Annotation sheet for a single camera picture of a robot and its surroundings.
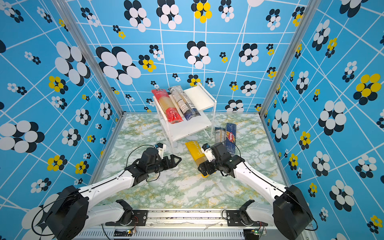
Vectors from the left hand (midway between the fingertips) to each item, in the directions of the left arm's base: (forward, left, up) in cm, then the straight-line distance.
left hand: (178, 160), depth 82 cm
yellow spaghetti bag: (+6, -12, -7) cm, 15 cm away
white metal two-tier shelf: (+22, -15, +22) cm, 35 cm away
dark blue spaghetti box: (+20, -33, -6) cm, 39 cm away
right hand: (-1, -16, -2) cm, 16 cm away
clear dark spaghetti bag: (+23, -26, -7) cm, 35 cm away
